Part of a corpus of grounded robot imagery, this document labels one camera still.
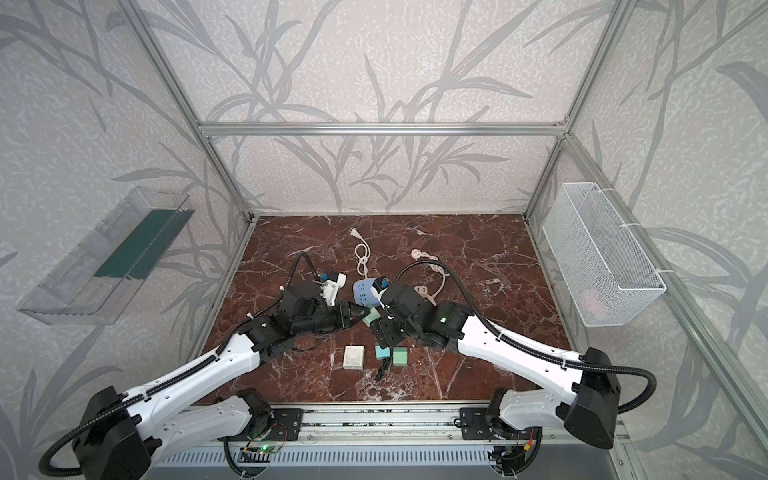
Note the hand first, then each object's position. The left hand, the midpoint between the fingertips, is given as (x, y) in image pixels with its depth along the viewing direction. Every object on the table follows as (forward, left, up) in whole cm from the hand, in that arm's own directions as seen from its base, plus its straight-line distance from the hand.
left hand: (372, 306), depth 74 cm
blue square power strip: (+13, +5, -18) cm, 22 cm away
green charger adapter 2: (-7, -7, -16) cm, 19 cm away
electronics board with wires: (-27, +24, -20) cm, 41 cm away
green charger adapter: (-1, 0, -3) cm, 3 cm away
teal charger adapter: (-6, -2, -18) cm, 19 cm away
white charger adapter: (-8, +6, -17) cm, 20 cm away
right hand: (-1, -2, -2) cm, 3 cm away
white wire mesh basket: (0, -50, +16) cm, 53 cm away
